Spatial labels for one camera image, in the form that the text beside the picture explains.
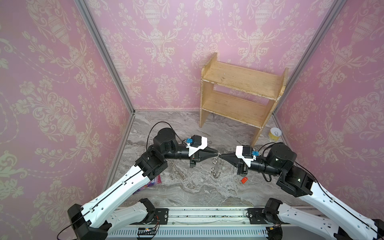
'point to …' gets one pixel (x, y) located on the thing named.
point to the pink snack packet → (156, 181)
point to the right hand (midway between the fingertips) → (222, 154)
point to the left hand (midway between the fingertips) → (215, 154)
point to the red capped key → (244, 180)
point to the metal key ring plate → (216, 171)
